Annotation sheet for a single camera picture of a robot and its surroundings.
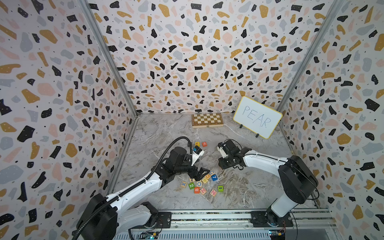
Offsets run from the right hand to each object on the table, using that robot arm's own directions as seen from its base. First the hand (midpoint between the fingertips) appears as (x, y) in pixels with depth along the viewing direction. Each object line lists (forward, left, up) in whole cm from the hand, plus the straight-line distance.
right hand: (221, 163), depth 91 cm
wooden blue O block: (-12, +13, -2) cm, 18 cm away
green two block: (-14, +17, -1) cm, 22 cm away
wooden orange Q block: (-8, +8, -1) cm, 11 cm away
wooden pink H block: (-16, +11, -2) cm, 19 cm away
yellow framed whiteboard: (+31, -26, +9) cm, 41 cm away
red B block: (-16, +14, -2) cm, 21 cm away
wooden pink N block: (-17, +5, -1) cm, 18 cm away
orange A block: (+15, +10, -2) cm, 19 cm away
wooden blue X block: (-13, +22, -2) cm, 25 cm away
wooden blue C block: (-5, +6, -2) cm, 8 cm away
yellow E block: (+15, +15, -1) cm, 21 cm away
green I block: (-14, +1, -2) cm, 14 cm away
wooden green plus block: (-11, +10, -1) cm, 15 cm away
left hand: (-8, +9, +13) cm, 18 cm away
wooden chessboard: (+35, +9, +1) cm, 36 cm away
